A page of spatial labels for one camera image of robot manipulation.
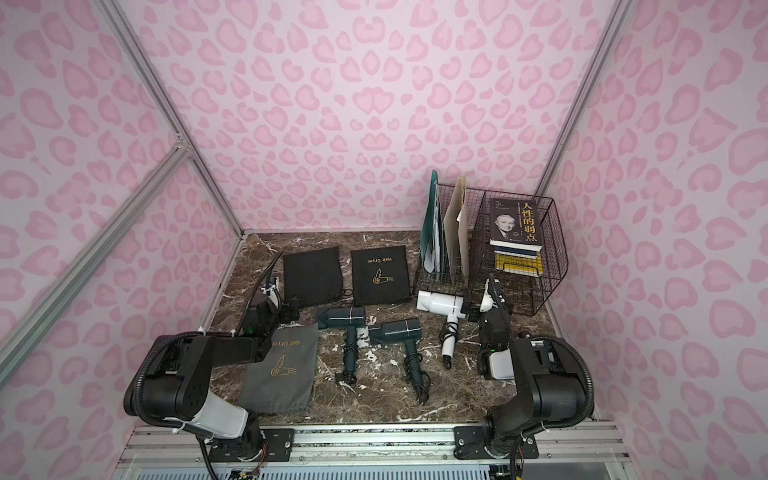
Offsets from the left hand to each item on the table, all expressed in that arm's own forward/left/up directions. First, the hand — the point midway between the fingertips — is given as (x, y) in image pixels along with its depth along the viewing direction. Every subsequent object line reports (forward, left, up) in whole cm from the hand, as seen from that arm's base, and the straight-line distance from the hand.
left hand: (283, 294), depth 95 cm
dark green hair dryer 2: (-13, -39, +1) cm, 41 cm away
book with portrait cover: (+15, -73, +16) cm, 76 cm away
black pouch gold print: (+11, -30, -6) cm, 33 cm away
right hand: (-1, -63, +5) cm, 63 cm away
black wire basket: (+3, -80, -6) cm, 80 cm away
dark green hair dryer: (-8, -22, 0) cm, 24 cm away
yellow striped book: (+4, -76, +10) cm, 76 cm away
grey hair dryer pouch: (-25, -4, -6) cm, 26 cm away
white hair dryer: (-4, -52, 0) cm, 52 cm away
